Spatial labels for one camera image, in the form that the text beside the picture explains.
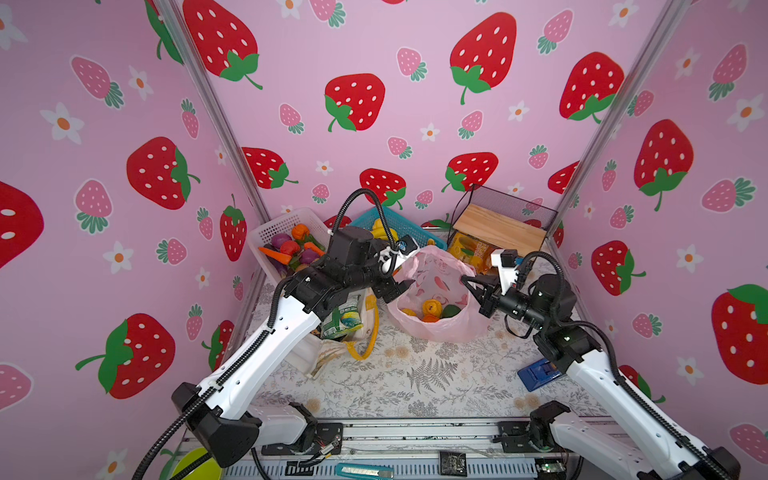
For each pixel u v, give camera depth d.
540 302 0.55
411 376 0.84
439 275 0.88
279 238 1.11
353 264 0.51
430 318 0.74
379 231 1.14
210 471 0.71
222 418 0.38
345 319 0.82
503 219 1.04
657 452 0.40
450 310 0.93
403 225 1.12
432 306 0.90
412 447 0.73
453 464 0.69
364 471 0.70
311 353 0.76
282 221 1.14
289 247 1.07
